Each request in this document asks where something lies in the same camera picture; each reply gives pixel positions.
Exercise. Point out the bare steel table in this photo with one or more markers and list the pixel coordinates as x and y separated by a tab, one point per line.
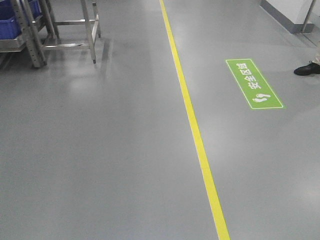
90	37

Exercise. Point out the steel rack with perforated posts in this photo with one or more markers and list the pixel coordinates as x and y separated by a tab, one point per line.
32	45

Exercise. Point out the blue plastic bin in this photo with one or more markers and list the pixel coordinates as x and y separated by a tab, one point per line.
10	28
33	6

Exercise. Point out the steel post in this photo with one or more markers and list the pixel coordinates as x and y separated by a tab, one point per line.
308	17

